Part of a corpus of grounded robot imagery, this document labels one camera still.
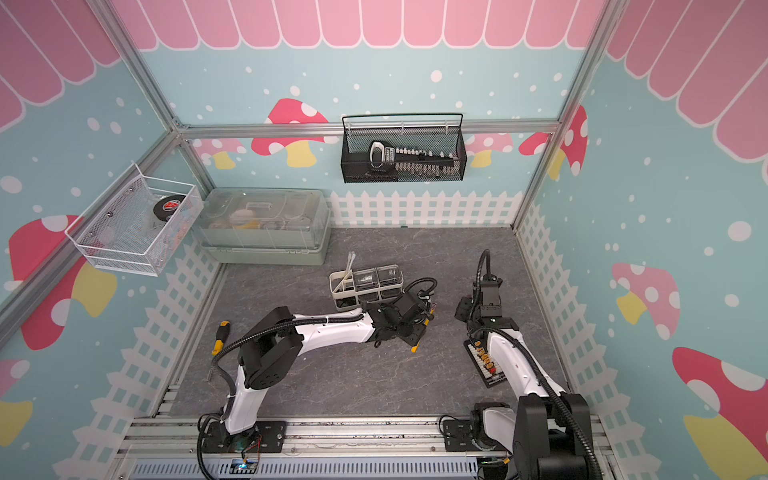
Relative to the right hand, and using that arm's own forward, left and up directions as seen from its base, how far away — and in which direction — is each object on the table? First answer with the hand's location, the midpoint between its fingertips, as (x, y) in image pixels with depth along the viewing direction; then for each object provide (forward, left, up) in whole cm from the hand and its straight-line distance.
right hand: (466, 303), depth 89 cm
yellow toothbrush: (-10, +13, +9) cm, 19 cm away
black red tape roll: (+15, +82, +27) cm, 87 cm away
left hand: (-6, +15, -6) cm, 17 cm away
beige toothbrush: (+11, +34, +9) cm, 37 cm away
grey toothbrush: (+10, +37, +2) cm, 38 cm away
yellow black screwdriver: (-6, +75, -6) cm, 75 cm away
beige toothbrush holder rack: (+5, +35, +1) cm, 36 cm away
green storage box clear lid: (+26, +65, +8) cm, 70 cm away
